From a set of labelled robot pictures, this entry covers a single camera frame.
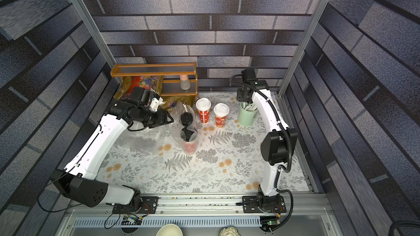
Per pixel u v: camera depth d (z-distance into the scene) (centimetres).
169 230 66
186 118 83
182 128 81
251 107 95
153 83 100
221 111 89
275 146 49
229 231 67
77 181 38
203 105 91
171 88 106
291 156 42
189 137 74
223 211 74
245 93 63
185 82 100
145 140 97
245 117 97
